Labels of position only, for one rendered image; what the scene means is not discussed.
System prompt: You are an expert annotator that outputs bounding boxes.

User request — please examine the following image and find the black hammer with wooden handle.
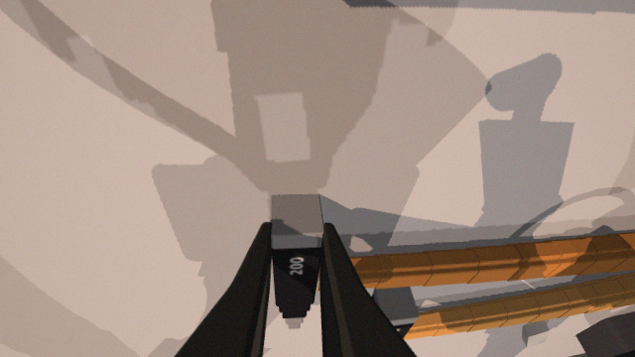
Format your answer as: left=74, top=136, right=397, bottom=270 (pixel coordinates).
left=372, top=272, right=635, bottom=338

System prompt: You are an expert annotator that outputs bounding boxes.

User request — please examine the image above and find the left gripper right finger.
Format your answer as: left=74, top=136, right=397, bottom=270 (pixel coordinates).
left=319, top=223, right=417, bottom=357

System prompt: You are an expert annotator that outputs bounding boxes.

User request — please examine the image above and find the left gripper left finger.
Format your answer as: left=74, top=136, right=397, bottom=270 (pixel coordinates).
left=175, top=222, right=272, bottom=357

